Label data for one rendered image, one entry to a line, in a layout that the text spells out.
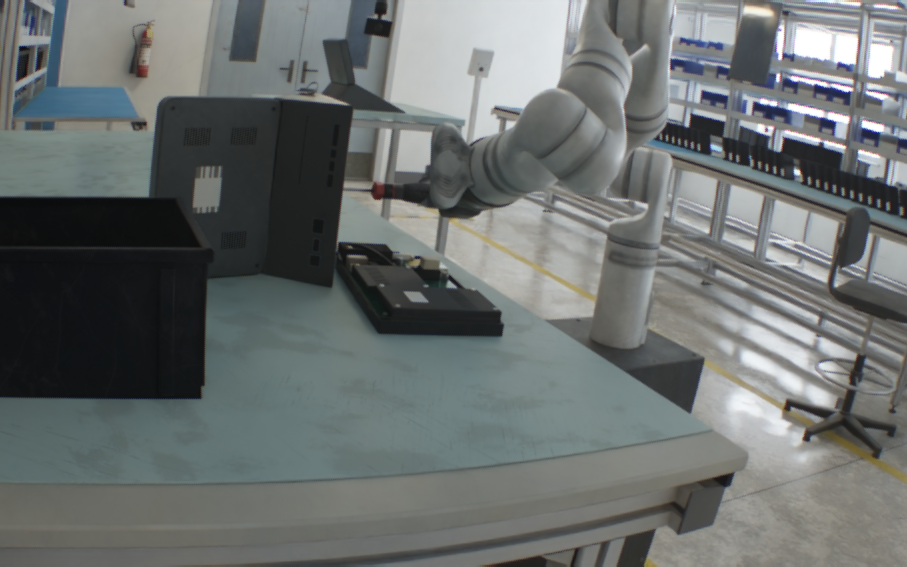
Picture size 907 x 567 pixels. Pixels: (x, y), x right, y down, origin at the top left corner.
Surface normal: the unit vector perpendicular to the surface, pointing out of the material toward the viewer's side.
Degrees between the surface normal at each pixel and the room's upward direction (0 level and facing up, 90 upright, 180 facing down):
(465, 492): 0
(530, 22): 90
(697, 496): 90
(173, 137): 90
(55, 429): 0
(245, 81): 90
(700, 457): 0
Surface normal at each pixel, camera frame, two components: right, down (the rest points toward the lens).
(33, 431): 0.13, -0.96
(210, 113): 0.63, 0.28
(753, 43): -0.84, -0.18
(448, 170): 0.45, -0.06
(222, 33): 0.42, 0.29
